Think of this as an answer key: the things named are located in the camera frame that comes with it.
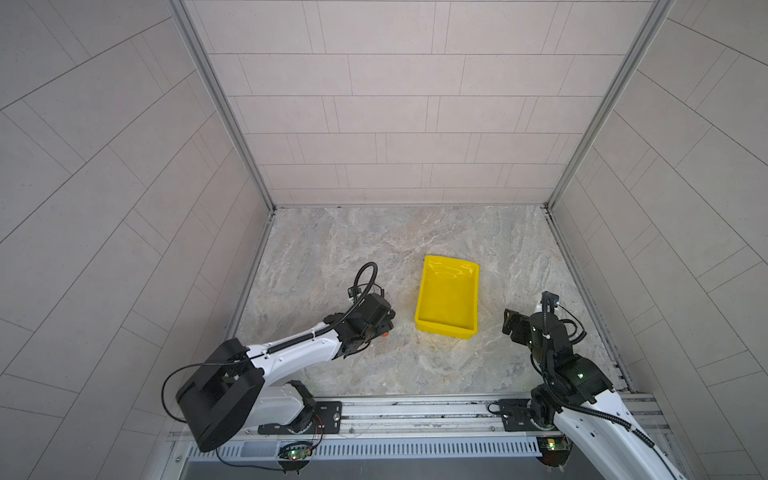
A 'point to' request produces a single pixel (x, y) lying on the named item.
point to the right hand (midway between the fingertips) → (514, 316)
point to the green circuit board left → (296, 451)
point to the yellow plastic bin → (448, 299)
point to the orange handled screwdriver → (385, 334)
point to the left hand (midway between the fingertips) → (392, 318)
